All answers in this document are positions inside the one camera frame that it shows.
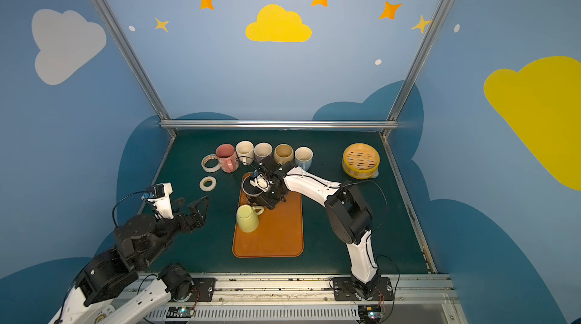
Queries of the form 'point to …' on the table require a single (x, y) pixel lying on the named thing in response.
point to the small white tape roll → (209, 188)
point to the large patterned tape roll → (207, 157)
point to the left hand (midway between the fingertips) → (202, 198)
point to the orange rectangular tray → (279, 233)
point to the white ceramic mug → (244, 151)
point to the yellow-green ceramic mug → (247, 217)
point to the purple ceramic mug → (262, 151)
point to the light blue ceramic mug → (303, 156)
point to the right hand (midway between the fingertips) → (270, 199)
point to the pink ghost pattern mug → (228, 157)
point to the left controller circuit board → (181, 312)
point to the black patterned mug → (249, 188)
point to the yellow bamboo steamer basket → (361, 161)
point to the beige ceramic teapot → (284, 154)
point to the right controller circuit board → (369, 314)
